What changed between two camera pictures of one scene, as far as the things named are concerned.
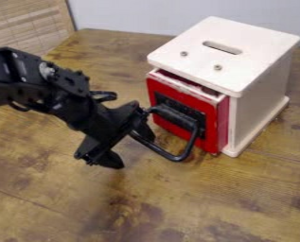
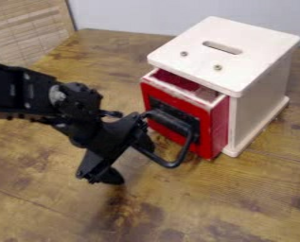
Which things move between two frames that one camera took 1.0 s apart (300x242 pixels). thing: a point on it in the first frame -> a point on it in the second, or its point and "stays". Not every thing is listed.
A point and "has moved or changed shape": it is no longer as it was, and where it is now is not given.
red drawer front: x=189 y=117 has moved or changed shape
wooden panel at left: x=29 y=25 stays
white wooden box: x=238 y=63 stays
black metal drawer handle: x=173 y=113 -> x=182 y=122
